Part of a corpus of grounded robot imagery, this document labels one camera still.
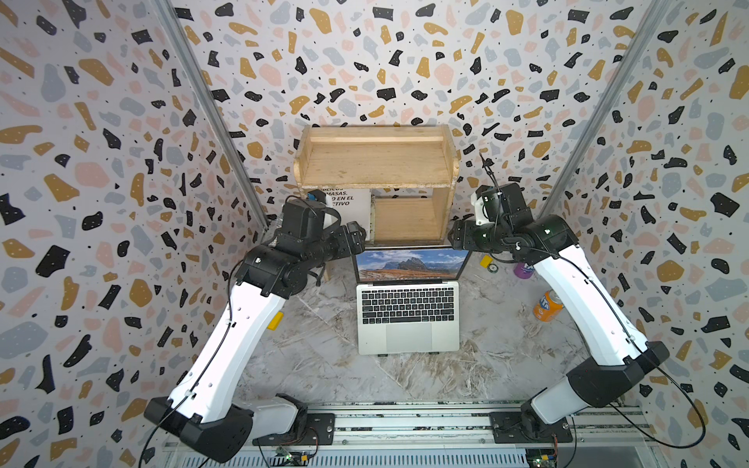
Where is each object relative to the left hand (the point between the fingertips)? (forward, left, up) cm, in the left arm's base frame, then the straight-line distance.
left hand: (355, 234), depth 67 cm
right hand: (+3, -25, -4) cm, 25 cm away
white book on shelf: (+22, +3, -10) cm, 24 cm away
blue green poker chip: (+17, -46, -37) cm, 61 cm away
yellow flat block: (-3, +29, -37) cm, 47 cm away
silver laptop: (-2, -13, -26) cm, 30 cm away
